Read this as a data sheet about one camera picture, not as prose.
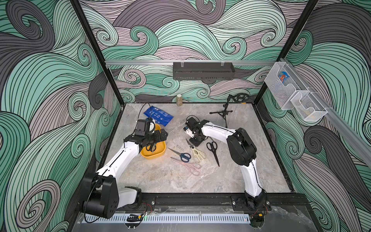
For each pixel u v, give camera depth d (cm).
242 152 54
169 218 70
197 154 90
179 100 114
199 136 80
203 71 95
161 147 94
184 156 90
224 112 106
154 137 74
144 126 65
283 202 75
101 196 40
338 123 57
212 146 95
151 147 93
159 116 108
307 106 75
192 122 81
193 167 85
